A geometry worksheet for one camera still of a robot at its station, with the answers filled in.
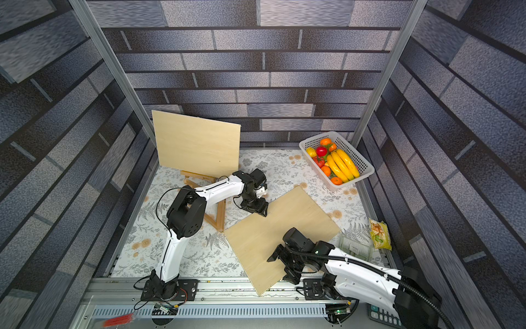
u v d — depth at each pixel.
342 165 1.01
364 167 1.03
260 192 0.90
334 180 0.97
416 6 0.69
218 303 0.72
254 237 0.87
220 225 0.85
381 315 0.68
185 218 0.55
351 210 0.95
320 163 1.06
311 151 1.10
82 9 0.69
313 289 0.73
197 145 0.96
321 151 1.07
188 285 0.74
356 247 0.83
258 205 0.84
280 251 0.73
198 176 1.01
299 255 0.62
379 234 0.83
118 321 0.69
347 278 0.51
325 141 1.13
